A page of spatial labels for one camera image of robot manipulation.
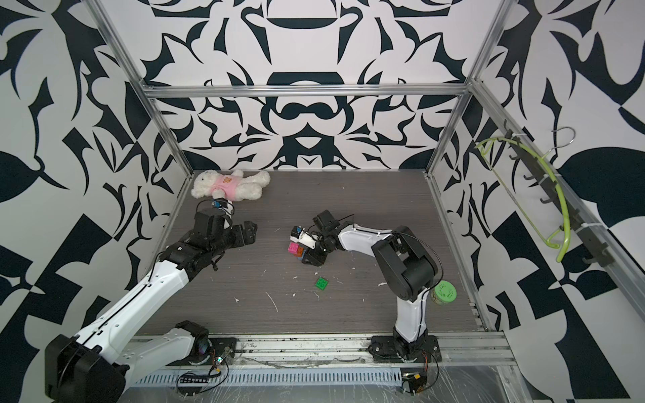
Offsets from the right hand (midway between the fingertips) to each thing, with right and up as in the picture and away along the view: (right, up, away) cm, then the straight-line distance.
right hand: (306, 250), depth 93 cm
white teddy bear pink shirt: (-29, +24, +9) cm, 38 cm away
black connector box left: (-31, -33, -20) cm, 50 cm away
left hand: (-20, +11, -12) cm, 26 cm away
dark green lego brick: (+5, -9, -8) cm, 13 cm away
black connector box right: (+32, -32, -22) cm, 50 cm away
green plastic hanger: (+60, +36, -8) cm, 71 cm away
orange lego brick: (-2, 0, -5) cm, 5 cm away
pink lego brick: (-4, +2, -6) cm, 8 cm away
